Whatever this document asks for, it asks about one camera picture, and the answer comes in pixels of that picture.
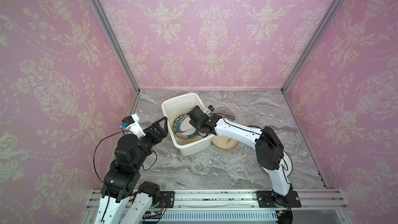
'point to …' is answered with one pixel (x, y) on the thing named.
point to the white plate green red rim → (182, 129)
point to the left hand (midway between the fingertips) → (163, 122)
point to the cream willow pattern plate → (224, 142)
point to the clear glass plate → (225, 110)
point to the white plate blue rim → (287, 163)
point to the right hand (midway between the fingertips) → (192, 120)
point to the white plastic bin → (175, 108)
